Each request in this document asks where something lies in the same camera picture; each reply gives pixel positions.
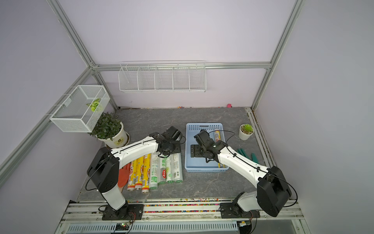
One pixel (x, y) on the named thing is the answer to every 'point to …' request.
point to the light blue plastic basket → (199, 164)
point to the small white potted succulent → (246, 131)
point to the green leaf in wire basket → (94, 104)
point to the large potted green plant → (110, 130)
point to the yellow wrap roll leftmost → (131, 180)
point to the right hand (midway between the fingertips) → (197, 149)
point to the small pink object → (229, 105)
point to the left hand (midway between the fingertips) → (177, 150)
